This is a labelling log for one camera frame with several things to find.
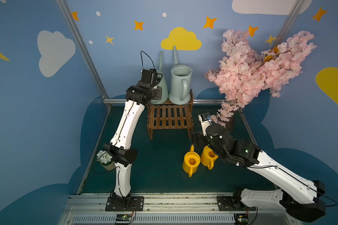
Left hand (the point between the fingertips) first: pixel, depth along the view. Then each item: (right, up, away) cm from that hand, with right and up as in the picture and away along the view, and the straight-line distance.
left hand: (155, 89), depth 77 cm
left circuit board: (-16, -68, -5) cm, 70 cm away
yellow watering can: (+21, -41, +2) cm, 46 cm away
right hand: (+23, -21, -10) cm, 33 cm away
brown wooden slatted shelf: (+6, -14, +19) cm, 25 cm away
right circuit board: (+46, -69, -5) cm, 83 cm away
